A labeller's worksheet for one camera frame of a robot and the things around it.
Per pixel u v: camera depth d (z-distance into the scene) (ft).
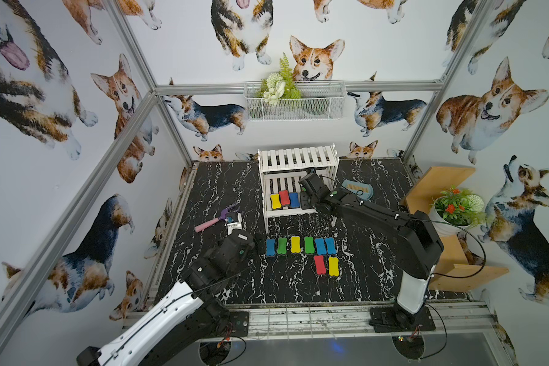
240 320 2.43
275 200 2.89
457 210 2.47
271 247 2.96
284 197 2.91
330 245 2.97
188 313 1.56
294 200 2.90
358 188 3.61
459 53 2.75
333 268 2.76
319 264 2.82
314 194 2.25
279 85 2.58
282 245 2.96
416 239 1.55
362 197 3.52
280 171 2.70
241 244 1.75
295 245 2.97
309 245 2.97
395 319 2.22
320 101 3.04
